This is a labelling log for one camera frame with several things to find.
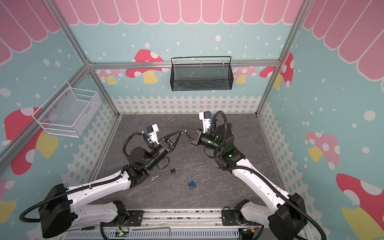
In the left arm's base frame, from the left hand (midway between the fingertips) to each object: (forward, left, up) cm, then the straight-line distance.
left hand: (183, 135), depth 64 cm
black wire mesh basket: (+50, -7, 0) cm, 51 cm away
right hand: (+1, +1, +2) cm, 2 cm away
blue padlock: (-9, -4, -34) cm, 36 cm away
